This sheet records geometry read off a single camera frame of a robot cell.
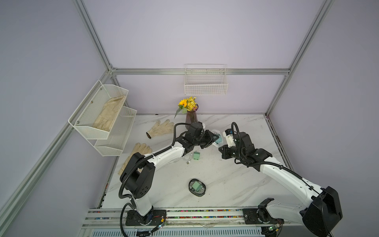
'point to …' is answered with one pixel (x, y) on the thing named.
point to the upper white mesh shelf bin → (94, 117)
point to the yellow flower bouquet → (187, 104)
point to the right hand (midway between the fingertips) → (221, 150)
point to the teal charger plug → (219, 140)
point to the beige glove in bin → (105, 120)
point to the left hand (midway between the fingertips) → (218, 138)
